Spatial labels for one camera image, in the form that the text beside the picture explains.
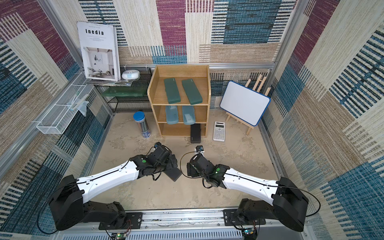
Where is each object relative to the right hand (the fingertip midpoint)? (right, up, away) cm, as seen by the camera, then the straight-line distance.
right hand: (192, 164), depth 82 cm
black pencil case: (-11, -8, +8) cm, 16 cm away
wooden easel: (+32, +24, +23) cm, 46 cm away
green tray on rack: (-43, +43, +16) cm, 63 cm away
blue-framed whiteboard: (+33, +35, +14) cm, 50 cm away
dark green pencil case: (-11, +40, +4) cm, 42 cm away
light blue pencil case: (-13, +28, +13) cm, 33 cm away
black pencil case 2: (+2, +16, +20) cm, 25 cm away
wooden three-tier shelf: (+5, +52, +12) cm, 53 cm away
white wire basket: (-63, +24, -10) cm, 68 cm away
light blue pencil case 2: (-2, +28, +11) cm, 30 cm away
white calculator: (+18, +17, +24) cm, 34 cm away
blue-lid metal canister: (-31, +25, +9) cm, 41 cm away
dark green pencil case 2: (0, +39, +3) cm, 39 cm away
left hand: (-11, +1, +2) cm, 11 cm away
